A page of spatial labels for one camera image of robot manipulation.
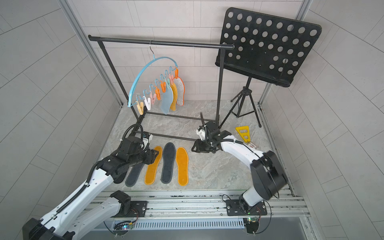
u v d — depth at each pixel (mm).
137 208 710
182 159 870
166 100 823
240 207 642
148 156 666
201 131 787
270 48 650
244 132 1007
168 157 889
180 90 925
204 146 746
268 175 419
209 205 740
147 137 676
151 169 831
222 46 558
